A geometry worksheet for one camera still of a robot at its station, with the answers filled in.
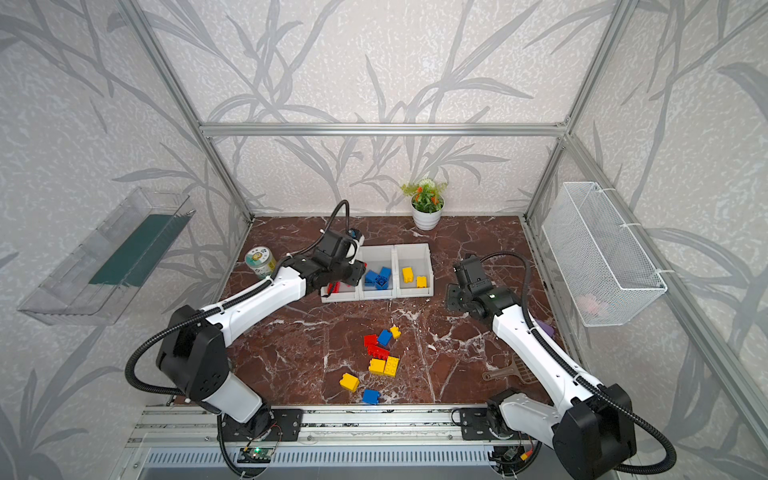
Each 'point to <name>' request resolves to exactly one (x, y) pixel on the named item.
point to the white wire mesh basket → (606, 273)
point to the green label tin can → (260, 260)
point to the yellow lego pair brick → (388, 367)
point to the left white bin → (347, 292)
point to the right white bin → (417, 257)
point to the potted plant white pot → (427, 221)
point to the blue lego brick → (385, 274)
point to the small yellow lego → (395, 331)
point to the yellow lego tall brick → (421, 281)
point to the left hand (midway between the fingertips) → (364, 259)
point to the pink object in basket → (587, 303)
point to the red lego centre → (371, 342)
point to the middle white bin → (376, 257)
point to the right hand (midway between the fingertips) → (458, 285)
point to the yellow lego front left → (349, 382)
